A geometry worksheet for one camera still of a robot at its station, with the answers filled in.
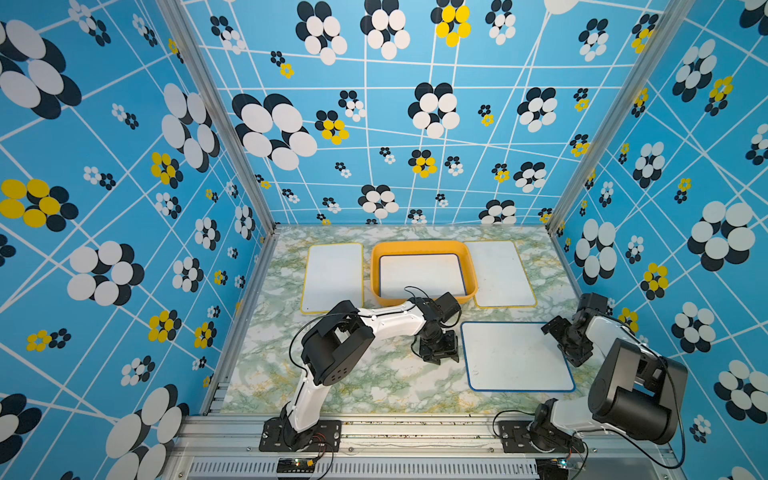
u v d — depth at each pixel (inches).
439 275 41.8
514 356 34.8
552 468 27.8
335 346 19.7
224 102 33.7
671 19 26.9
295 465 28.4
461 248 42.3
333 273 45.0
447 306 28.5
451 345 30.2
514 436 28.8
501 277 42.4
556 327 32.2
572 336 29.1
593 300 28.4
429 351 30.2
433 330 26.7
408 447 28.6
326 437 28.6
